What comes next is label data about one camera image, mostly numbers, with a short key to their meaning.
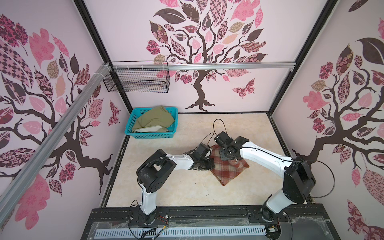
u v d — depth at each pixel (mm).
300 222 725
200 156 744
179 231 699
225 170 876
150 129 1033
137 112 1110
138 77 947
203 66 939
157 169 523
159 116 1104
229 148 610
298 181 428
